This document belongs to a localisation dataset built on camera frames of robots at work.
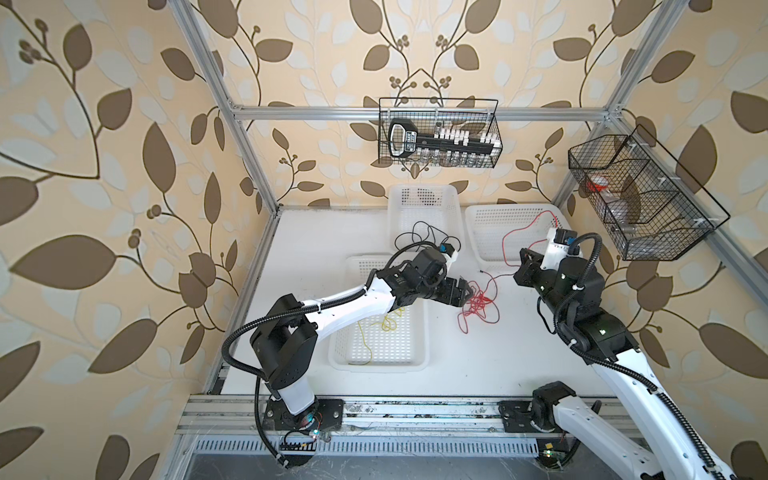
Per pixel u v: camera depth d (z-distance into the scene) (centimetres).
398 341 87
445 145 83
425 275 63
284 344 44
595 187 83
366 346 83
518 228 76
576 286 48
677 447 39
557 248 60
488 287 84
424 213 119
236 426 74
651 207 73
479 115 91
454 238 101
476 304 87
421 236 104
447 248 73
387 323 89
